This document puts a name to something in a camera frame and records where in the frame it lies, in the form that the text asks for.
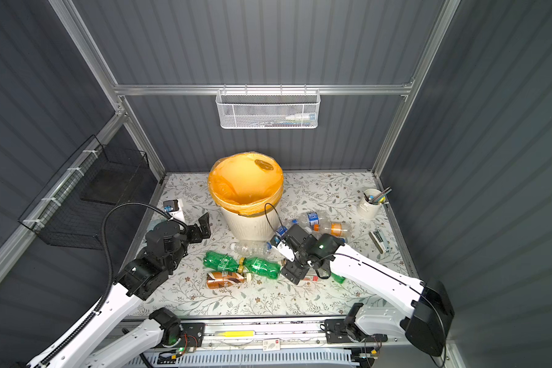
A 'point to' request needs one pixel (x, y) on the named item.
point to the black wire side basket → (68, 205)
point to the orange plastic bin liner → (247, 183)
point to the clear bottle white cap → (251, 248)
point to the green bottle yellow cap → (340, 279)
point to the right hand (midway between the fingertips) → (296, 263)
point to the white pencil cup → (369, 205)
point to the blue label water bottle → (280, 231)
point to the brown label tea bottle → (217, 280)
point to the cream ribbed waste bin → (251, 228)
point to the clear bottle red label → (312, 278)
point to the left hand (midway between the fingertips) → (194, 216)
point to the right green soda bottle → (257, 265)
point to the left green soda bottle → (222, 262)
